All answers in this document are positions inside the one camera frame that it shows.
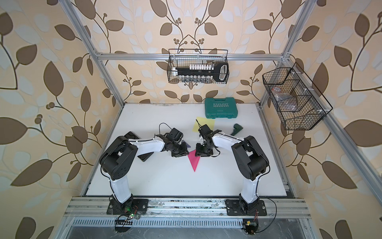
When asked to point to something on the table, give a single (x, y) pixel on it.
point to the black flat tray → (131, 135)
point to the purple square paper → (188, 146)
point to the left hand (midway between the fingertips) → (187, 151)
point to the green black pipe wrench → (238, 128)
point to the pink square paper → (193, 159)
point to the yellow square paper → (210, 122)
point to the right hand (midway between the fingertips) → (198, 155)
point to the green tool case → (221, 107)
